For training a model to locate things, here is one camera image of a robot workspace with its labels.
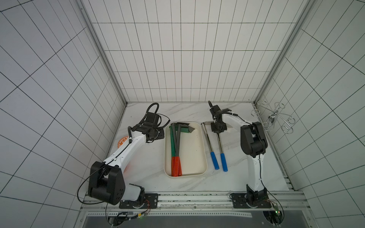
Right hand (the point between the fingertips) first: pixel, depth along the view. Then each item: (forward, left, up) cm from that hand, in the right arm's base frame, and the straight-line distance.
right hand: (218, 128), depth 103 cm
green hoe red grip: (-7, +26, +6) cm, 27 cm away
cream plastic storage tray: (-19, +18, +1) cm, 26 cm away
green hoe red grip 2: (-22, +31, +4) cm, 38 cm away
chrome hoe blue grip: (-21, 0, +1) cm, 21 cm away
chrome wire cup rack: (-9, -24, +27) cm, 37 cm away
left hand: (-17, +40, +12) cm, 45 cm away
